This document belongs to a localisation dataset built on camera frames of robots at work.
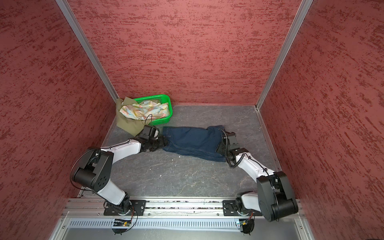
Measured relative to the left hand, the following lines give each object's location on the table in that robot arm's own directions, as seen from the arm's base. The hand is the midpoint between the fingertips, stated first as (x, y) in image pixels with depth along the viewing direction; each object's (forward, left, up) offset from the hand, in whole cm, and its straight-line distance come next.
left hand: (165, 145), depth 94 cm
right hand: (-4, -34, +2) cm, 34 cm away
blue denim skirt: (+4, -23, -2) cm, 23 cm away
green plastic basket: (+40, +8, +4) cm, 41 cm away
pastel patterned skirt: (+31, +19, 0) cm, 36 cm away
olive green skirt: (+11, +24, +7) cm, 27 cm away
